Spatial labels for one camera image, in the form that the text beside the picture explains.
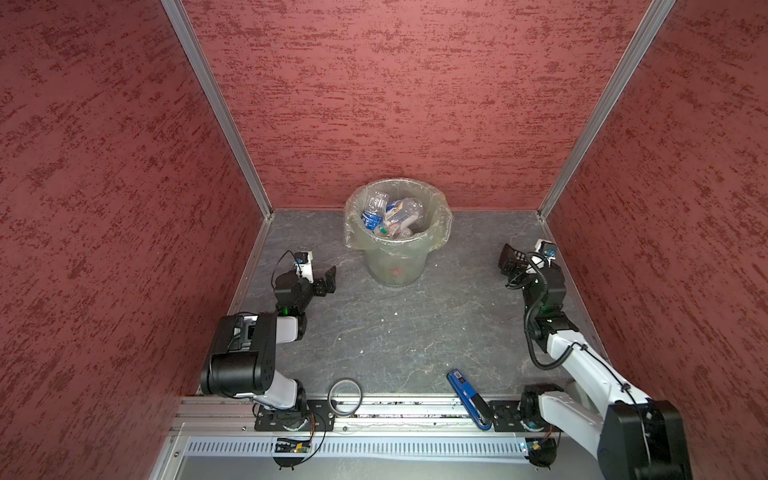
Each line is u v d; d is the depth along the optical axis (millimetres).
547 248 689
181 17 711
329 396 756
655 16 712
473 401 726
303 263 793
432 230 793
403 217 802
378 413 758
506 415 741
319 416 755
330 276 838
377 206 875
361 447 775
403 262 897
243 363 441
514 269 729
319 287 831
